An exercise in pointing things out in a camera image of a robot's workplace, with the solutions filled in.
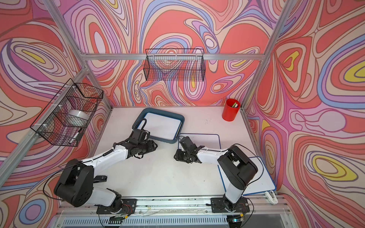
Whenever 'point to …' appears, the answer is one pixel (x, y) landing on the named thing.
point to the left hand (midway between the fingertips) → (156, 147)
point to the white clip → (272, 196)
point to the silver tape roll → (79, 117)
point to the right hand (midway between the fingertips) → (177, 161)
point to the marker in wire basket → (74, 137)
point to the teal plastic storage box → (165, 114)
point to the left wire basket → (65, 118)
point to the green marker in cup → (234, 105)
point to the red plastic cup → (229, 113)
